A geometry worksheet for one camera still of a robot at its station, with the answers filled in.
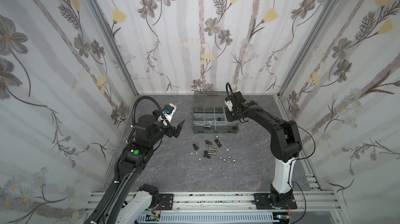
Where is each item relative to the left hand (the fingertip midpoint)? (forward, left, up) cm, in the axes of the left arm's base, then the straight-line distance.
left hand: (175, 114), depth 69 cm
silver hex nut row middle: (-10, -28, -31) cm, 42 cm away
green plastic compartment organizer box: (+19, -18, -29) cm, 39 cm away
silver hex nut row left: (-10, -22, -31) cm, 39 cm away
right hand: (+15, -31, -21) cm, 40 cm away
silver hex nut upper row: (-11, -24, -31) cm, 41 cm away
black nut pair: (+1, -16, -32) cm, 36 cm away
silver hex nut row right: (-12, -30, -30) cm, 44 cm away
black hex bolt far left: (-3, -8, -31) cm, 33 cm away
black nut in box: (+17, -24, -31) cm, 43 cm away
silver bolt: (+12, -15, -30) cm, 36 cm away
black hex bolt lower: (-8, -14, -30) cm, 34 cm away
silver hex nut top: (+4, -21, -30) cm, 37 cm away
